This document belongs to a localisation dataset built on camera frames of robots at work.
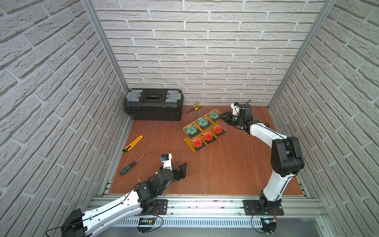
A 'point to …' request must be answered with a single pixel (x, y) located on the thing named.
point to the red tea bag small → (208, 136)
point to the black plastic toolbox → (154, 104)
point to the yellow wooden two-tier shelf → (203, 130)
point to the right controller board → (269, 224)
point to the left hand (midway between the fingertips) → (182, 163)
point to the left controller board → (145, 224)
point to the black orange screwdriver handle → (268, 124)
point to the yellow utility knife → (132, 144)
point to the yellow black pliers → (194, 108)
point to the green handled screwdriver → (126, 169)
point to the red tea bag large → (197, 142)
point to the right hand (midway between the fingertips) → (222, 115)
